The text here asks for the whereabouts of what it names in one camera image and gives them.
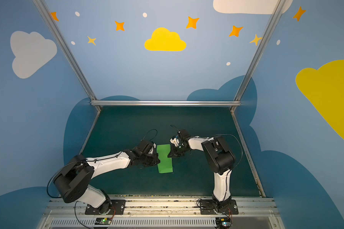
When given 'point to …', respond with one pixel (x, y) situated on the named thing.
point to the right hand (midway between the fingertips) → (169, 156)
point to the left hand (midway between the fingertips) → (161, 162)
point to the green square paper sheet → (165, 165)
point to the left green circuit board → (103, 221)
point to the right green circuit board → (222, 223)
